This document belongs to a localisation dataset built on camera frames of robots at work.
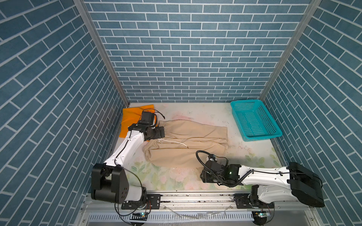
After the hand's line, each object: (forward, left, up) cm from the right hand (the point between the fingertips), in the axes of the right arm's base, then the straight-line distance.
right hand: (200, 176), depth 80 cm
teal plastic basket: (+48, -41, -5) cm, 63 cm away
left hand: (+20, +28, +11) cm, 36 cm away
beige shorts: (+19, +9, +2) cm, 21 cm away
